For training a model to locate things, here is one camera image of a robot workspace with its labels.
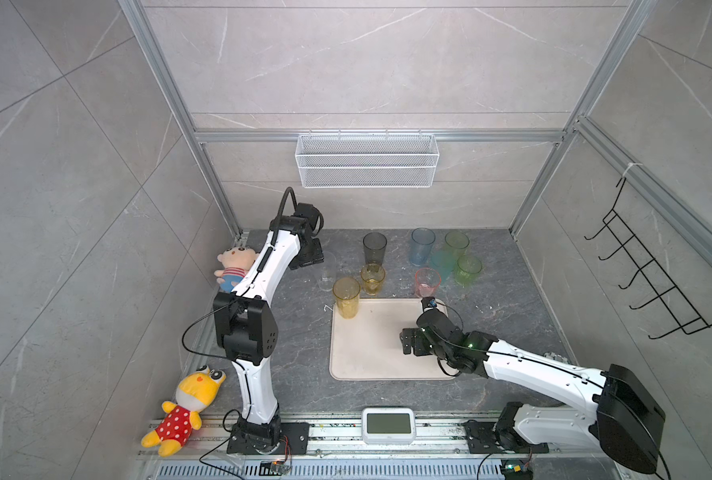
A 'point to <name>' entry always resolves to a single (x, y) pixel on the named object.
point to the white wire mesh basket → (367, 161)
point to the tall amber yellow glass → (346, 291)
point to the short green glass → (467, 270)
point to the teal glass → (443, 260)
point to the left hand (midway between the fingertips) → (311, 254)
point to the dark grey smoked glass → (374, 247)
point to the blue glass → (421, 243)
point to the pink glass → (426, 281)
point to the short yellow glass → (372, 275)
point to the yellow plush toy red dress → (194, 392)
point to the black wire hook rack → (690, 320)
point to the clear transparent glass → (325, 277)
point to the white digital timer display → (388, 425)
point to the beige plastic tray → (368, 347)
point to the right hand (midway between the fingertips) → (412, 333)
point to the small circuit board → (273, 468)
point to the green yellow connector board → (516, 469)
